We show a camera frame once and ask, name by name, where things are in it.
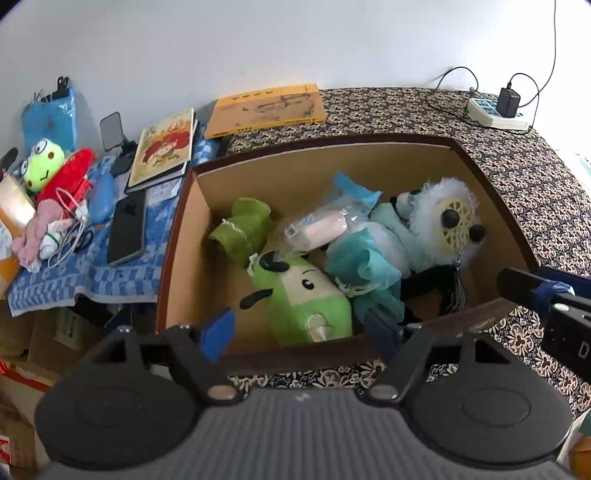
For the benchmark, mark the white green sock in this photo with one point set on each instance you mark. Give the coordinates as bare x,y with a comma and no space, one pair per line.
50,242

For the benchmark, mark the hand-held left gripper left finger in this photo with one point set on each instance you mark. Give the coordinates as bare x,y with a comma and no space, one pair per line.
219,332

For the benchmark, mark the black curved object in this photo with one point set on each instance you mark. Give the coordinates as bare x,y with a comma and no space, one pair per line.
9,159

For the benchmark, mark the pink cloth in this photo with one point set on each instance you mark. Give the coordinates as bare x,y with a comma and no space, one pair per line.
32,233

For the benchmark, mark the black scissors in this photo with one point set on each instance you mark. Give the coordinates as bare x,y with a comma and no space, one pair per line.
85,240

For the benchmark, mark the clear plastic bag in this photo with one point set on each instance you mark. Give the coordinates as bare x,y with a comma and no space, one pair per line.
318,226

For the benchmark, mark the white power strip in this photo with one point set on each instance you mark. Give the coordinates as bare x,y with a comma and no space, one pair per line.
485,110

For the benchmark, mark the black charger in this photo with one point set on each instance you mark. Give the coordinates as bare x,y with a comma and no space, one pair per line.
508,101

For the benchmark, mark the brown cardboard box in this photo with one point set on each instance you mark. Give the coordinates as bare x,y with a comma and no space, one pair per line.
323,170

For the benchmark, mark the green towel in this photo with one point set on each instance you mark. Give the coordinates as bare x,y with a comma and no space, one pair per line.
242,226

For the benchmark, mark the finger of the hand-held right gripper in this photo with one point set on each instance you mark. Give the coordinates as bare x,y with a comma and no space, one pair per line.
577,282
549,293

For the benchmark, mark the light green bed sheet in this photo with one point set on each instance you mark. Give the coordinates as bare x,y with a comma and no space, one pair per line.
584,166

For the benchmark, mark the patterned brown bedspread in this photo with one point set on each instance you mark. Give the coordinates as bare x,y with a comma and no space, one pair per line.
508,161

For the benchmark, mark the blue paper bag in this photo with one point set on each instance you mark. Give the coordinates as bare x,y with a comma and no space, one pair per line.
48,120

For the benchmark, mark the yellow book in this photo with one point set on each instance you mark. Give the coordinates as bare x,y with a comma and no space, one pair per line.
265,110

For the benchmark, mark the black smartphone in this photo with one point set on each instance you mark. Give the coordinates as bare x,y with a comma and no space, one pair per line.
127,226

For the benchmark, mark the red white carton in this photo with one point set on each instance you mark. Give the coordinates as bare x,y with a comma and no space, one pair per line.
11,371

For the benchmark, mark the blue glasses case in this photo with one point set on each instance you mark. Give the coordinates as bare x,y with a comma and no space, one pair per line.
101,198

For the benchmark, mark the green plush toy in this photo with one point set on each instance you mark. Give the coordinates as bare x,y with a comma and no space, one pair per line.
304,304

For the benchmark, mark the dark book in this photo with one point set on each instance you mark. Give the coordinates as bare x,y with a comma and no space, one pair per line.
159,183

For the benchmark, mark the teal mesh cloth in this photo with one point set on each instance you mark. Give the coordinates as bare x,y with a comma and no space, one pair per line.
364,267

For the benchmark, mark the green frog plush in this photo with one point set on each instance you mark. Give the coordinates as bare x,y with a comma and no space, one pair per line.
41,166

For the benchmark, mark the black clip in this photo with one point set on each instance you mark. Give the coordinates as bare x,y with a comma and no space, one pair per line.
60,90

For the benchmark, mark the yellow paper bag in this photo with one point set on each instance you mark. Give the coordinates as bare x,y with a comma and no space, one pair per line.
14,203

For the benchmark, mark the black phone stand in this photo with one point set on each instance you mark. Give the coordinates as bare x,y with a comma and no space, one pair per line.
112,131

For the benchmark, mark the blue checkered cloth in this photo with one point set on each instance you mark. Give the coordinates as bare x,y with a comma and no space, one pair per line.
92,281

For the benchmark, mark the plain cardboard carton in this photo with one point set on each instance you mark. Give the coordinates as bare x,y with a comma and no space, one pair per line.
41,332

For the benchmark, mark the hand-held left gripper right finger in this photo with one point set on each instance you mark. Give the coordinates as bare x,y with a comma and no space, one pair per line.
383,334

